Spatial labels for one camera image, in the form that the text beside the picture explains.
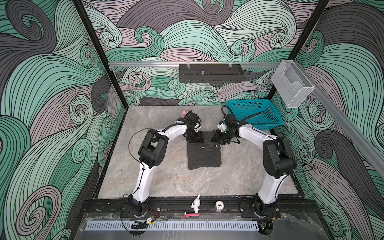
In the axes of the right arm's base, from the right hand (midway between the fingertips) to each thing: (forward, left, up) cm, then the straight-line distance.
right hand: (213, 140), depth 93 cm
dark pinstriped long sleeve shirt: (-8, +6, -5) cm, 11 cm away
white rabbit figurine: (-35, +11, -3) cm, 37 cm away
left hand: (+1, +7, -2) cm, 7 cm away
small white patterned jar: (-36, +1, 0) cm, 36 cm away
